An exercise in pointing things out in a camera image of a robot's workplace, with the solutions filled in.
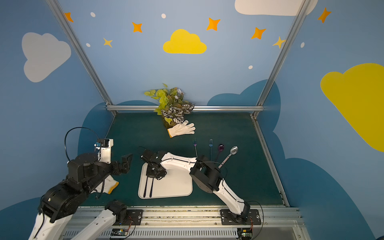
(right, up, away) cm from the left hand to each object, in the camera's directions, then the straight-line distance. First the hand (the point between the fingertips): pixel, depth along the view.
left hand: (121, 152), depth 64 cm
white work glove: (+22, +10, +47) cm, 53 cm away
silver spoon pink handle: (+59, -5, +35) cm, 68 cm away
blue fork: (+44, -2, +40) cm, 59 cm away
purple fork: (+4, -26, +18) cm, 32 cm away
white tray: (+21, -23, +22) cm, 38 cm away
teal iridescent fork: (+32, 0, +41) cm, 52 cm away
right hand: (+6, -18, +23) cm, 30 cm away
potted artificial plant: (+17, +25, +34) cm, 46 cm away
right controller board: (+57, -41, +8) cm, 71 cm away
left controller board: (-5, -41, +8) cm, 42 cm away
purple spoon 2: (+50, -4, +37) cm, 63 cm away
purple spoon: (+7, -24, +20) cm, 32 cm away
